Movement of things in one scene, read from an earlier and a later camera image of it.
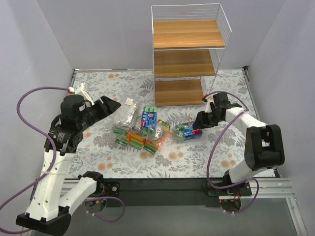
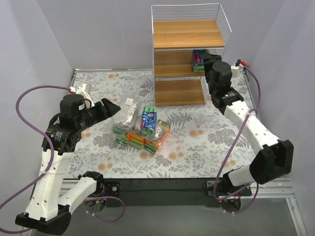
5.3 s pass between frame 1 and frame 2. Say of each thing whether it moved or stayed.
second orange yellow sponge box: stayed
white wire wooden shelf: stayed
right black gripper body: moved
